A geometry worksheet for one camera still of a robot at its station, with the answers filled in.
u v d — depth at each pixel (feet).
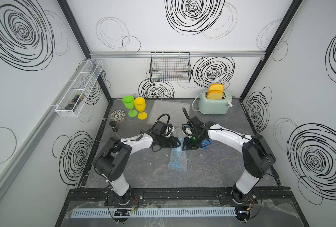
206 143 2.35
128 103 3.18
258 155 1.52
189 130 2.70
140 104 3.19
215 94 3.14
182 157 2.76
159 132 2.37
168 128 2.53
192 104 3.56
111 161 1.52
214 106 3.31
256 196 2.41
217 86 3.23
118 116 3.53
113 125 3.04
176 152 2.72
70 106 2.17
